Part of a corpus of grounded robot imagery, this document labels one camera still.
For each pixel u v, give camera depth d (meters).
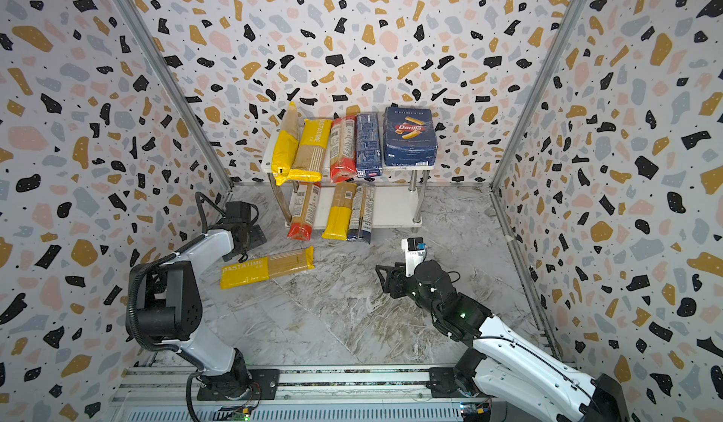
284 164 0.72
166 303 0.47
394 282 0.65
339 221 1.00
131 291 0.40
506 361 0.48
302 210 1.00
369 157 0.76
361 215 1.00
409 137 0.79
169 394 0.73
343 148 0.78
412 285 0.65
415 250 0.64
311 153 0.78
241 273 0.94
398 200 1.12
